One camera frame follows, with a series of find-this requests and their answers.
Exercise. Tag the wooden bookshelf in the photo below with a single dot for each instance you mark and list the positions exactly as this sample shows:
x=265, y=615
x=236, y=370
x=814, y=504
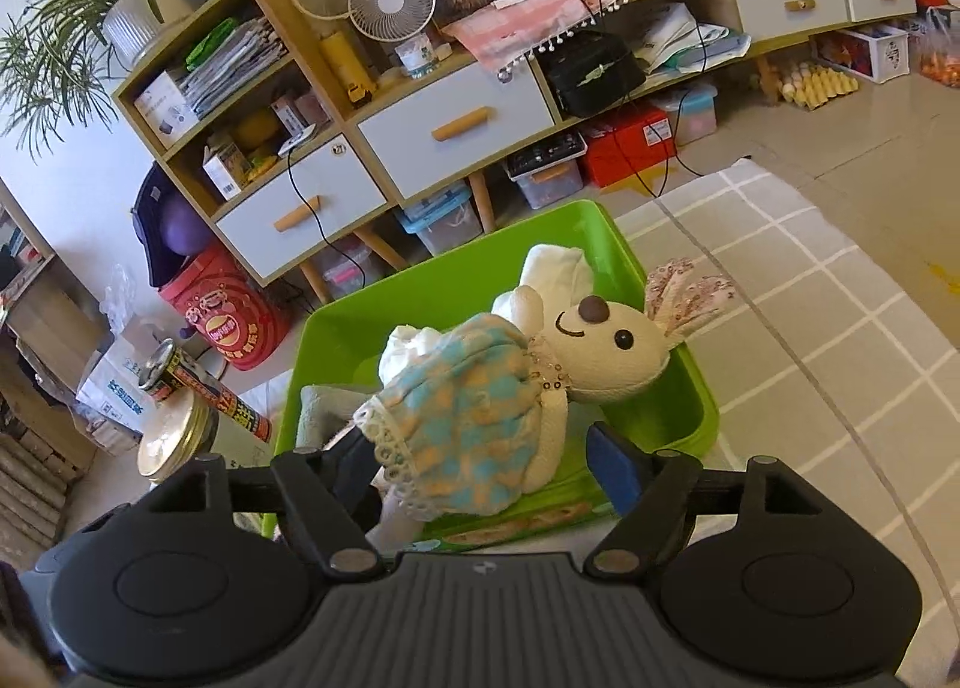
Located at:
x=45, y=328

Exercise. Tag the potted green plant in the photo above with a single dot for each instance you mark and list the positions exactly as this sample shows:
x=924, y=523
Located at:
x=45, y=50

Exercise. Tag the red printed bucket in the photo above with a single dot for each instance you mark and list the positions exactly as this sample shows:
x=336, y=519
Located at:
x=225, y=320

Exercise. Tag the green plastic bin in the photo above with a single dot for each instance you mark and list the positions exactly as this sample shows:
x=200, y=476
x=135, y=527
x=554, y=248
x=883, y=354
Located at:
x=345, y=343

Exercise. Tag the yellow toy truck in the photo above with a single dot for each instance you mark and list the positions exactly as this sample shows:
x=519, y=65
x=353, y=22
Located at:
x=345, y=65

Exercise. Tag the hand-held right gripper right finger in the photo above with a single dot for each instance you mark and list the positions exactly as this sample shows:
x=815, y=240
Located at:
x=615, y=467

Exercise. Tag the pile of papers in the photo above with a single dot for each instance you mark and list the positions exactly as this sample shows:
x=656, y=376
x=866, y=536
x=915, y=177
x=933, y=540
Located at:
x=675, y=35

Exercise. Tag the red cardboard box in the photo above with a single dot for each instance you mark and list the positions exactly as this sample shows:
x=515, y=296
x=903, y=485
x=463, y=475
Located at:
x=622, y=148

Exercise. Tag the plastic bag of oranges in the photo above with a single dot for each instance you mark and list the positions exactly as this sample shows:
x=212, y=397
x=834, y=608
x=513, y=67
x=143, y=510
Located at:
x=941, y=61

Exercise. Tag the white charger device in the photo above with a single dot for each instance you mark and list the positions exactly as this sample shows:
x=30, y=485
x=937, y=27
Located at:
x=304, y=140

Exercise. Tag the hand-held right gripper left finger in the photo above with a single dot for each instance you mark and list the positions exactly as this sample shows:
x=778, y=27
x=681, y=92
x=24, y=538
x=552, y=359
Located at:
x=349, y=470

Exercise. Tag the clear storage box pink contents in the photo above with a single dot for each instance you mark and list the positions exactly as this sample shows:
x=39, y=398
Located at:
x=694, y=118

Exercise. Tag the stack of newspapers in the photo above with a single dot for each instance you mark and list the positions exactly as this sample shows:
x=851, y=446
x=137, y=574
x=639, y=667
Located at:
x=232, y=73

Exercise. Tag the rabbit plush doll checkered dress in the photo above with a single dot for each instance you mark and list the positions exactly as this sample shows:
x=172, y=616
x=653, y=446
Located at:
x=607, y=350

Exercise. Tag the white desk fan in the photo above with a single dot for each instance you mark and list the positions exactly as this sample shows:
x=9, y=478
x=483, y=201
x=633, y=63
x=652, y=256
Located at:
x=390, y=1

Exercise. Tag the yellow egg tray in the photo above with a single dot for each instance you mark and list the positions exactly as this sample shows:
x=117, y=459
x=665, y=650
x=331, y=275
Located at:
x=821, y=88

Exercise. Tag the dark purple bag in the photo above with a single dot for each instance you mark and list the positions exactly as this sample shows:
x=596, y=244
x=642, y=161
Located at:
x=150, y=238

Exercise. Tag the wooden cabinet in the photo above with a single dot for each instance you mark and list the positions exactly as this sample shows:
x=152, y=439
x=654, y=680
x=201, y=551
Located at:
x=289, y=54

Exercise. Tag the purple ball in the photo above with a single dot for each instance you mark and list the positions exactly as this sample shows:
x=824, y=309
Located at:
x=184, y=230

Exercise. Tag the white paper bag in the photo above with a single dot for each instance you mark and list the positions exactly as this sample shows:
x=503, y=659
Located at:
x=112, y=380

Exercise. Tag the white product box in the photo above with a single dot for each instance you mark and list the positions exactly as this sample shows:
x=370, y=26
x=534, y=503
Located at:
x=165, y=106

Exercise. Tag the small white carton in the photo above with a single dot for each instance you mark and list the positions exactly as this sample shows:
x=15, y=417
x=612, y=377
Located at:
x=225, y=174

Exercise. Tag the black bag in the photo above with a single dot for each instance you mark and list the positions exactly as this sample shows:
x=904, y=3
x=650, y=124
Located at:
x=592, y=73

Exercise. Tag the clear storage box dark contents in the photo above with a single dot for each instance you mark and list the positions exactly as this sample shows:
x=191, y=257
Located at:
x=547, y=170

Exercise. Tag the clear storage box blue lid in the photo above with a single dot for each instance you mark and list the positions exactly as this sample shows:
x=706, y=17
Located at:
x=442, y=223

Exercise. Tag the pink tasselled cloth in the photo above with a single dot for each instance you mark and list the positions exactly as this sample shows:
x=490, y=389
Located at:
x=525, y=12

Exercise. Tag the yellow round toy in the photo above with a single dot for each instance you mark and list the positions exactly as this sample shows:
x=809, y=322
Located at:
x=255, y=125

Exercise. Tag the white labelled jar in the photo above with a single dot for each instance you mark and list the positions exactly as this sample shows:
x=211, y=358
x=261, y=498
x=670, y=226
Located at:
x=418, y=57

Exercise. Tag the tin can red label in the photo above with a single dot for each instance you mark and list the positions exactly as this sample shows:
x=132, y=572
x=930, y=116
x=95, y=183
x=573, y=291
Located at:
x=169, y=380

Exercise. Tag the glass jar gold lid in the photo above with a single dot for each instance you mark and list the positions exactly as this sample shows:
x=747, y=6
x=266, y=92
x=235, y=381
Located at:
x=176, y=433

